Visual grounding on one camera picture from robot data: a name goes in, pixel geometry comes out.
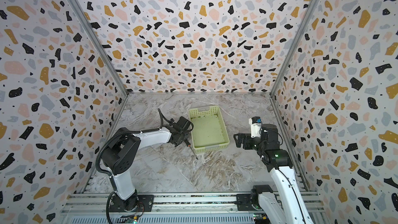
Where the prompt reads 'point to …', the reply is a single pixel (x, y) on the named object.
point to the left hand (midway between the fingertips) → (187, 132)
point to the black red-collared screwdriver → (188, 144)
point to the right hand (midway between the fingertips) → (241, 132)
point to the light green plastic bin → (209, 132)
